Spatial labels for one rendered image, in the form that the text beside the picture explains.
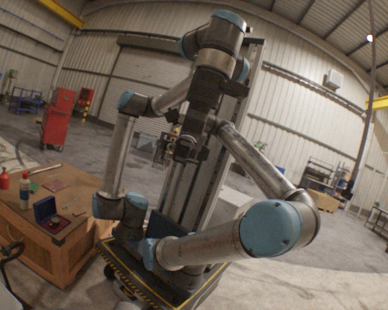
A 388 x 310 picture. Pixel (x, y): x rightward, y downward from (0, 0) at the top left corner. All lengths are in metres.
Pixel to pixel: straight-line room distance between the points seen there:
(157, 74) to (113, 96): 2.47
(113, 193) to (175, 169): 0.39
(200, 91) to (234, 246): 0.35
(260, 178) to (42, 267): 1.32
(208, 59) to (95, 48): 11.58
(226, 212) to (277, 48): 9.22
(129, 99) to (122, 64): 9.32
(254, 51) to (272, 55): 8.51
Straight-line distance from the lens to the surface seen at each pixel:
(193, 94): 0.40
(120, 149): 1.00
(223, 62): 0.42
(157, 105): 0.97
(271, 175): 0.59
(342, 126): 10.47
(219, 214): 1.19
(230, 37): 0.44
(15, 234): 1.45
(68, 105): 3.97
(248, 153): 0.66
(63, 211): 1.31
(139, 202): 1.12
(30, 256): 1.44
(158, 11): 11.26
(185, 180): 1.14
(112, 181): 1.05
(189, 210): 1.15
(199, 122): 0.39
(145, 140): 6.40
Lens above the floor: 1.17
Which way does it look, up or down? 7 degrees down
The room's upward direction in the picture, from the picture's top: 18 degrees clockwise
